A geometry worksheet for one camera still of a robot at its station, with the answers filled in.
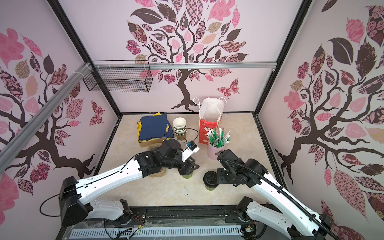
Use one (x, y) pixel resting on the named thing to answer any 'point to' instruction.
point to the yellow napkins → (138, 129)
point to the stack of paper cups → (180, 128)
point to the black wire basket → (119, 76)
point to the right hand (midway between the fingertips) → (220, 176)
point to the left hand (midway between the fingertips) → (195, 166)
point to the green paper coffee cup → (187, 176)
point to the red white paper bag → (211, 111)
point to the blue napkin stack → (155, 126)
